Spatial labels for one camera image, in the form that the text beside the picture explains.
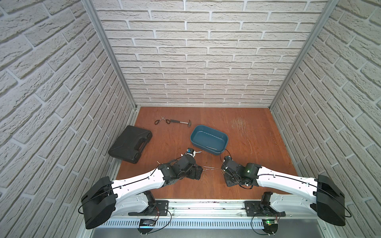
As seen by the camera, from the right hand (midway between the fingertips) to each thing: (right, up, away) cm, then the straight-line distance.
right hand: (228, 178), depth 81 cm
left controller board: (-43, -19, -10) cm, 48 cm away
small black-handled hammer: (-24, +31, +27) cm, 47 cm away
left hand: (-17, +7, -1) cm, 19 cm away
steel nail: (-11, +3, +8) cm, 13 cm away
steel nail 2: (-14, 0, +3) cm, 15 cm away
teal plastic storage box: (-14, +22, +20) cm, 33 cm away
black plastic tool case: (-61, +17, +10) cm, 64 cm away
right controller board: (+18, -19, -11) cm, 28 cm away
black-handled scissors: (-40, +32, +29) cm, 59 cm away
